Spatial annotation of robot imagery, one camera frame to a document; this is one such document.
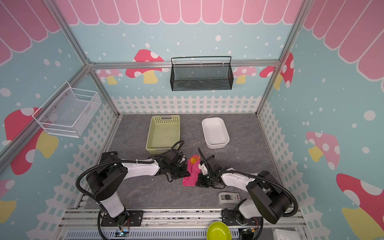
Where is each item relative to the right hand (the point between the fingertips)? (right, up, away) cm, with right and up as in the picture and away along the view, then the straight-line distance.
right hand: (194, 184), depth 85 cm
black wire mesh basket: (-1, +68, +19) cm, 70 cm away
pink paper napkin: (0, +6, +7) cm, 9 cm away
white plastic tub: (+15, +29, +24) cm, 41 cm away
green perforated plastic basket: (-23, +28, +22) cm, 42 cm away
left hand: (-3, +3, +2) cm, 5 cm away
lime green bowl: (+12, -17, -13) cm, 25 cm away
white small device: (+18, -4, -7) cm, 20 cm away
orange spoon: (-1, +12, +9) cm, 15 cm away
